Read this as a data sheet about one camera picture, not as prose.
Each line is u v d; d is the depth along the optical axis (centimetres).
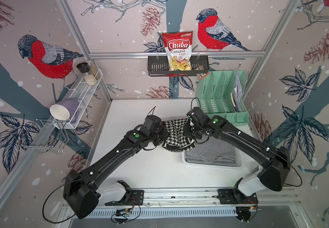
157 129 61
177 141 75
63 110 61
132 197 73
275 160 41
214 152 83
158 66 95
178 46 81
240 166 76
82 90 84
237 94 93
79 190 38
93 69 85
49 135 66
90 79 83
